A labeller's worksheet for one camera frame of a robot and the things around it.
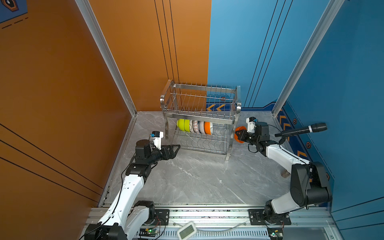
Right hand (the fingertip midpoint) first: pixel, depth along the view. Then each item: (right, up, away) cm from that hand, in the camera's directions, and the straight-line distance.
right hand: (236, 131), depth 91 cm
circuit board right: (+13, -47, -21) cm, 53 cm away
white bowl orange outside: (-17, +2, +5) cm, 18 cm away
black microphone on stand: (+35, +3, -19) cm, 40 cm away
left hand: (-36, -7, -11) cm, 38 cm away
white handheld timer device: (-29, -45, -23) cm, 58 cm away
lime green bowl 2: (-31, +4, +6) cm, 32 cm away
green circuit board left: (-48, -47, -20) cm, 70 cm away
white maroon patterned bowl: (-28, +3, +6) cm, 29 cm away
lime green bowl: (-35, +5, +8) cm, 36 cm away
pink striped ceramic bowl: (-21, +3, +6) cm, 22 cm away
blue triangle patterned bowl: (-25, +3, +6) cm, 26 cm away
